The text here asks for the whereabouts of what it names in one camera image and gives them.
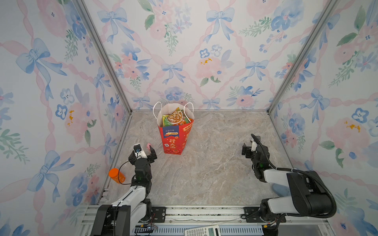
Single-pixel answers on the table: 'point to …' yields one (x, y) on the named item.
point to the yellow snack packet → (163, 117)
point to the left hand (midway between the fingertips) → (142, 147)
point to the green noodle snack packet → (177, 118)
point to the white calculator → (205, 230)
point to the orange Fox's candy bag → (190, 119)
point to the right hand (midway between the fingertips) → (253, 143)
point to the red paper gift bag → (174, 137)
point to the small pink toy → (148, 145)
